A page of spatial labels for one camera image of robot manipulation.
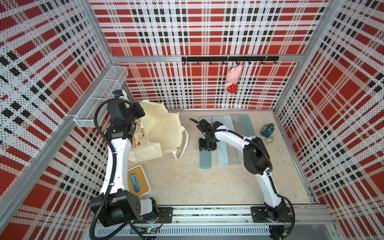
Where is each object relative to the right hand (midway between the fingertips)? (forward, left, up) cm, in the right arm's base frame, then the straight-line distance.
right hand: (205, 148), depth 93 cm
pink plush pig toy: (+35, -18, +28) cm, 48 cm away
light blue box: (-5, 0, -4) cm, 7 cm away
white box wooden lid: (-19, +35, +1) cm, 40 cm away
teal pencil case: (+24, -32, -6) cm, 40 cm away
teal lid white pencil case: (+28, -2, -2) cm, 28 cm away
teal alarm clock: (+13, -43, +1) cm, 45 cm away
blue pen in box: (-21, +39, -3) cm, 45 cm away
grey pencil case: (+26, -26, -7) cm, 37 cm away
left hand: (+8, +32, +32) cm, 46 cm away
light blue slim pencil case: (+25, -18, -5) cm, 31 cm away
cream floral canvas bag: (+15, +29, -2) cm, 33 cm away
